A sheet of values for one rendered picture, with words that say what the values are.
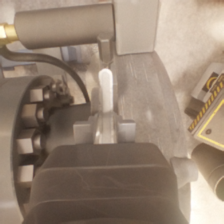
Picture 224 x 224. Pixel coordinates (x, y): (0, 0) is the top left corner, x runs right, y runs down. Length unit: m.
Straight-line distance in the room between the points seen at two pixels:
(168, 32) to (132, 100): 0.98
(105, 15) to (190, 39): 0.99
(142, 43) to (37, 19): 0.21
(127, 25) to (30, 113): 0.31
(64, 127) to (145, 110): 0.31
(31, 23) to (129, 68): 0.21
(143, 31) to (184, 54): 0.94
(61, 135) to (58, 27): 0.30
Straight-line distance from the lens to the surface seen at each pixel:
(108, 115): 0.16
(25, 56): 0.48
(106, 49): 0.25
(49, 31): 0.37
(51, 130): 0.53
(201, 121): 1.07
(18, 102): 0.46
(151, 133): 0.27
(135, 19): 0.34
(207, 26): 1.35
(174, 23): 1.25
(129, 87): 0.29
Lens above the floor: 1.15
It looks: 70 degrees down
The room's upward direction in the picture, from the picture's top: 175 degrees clockwise
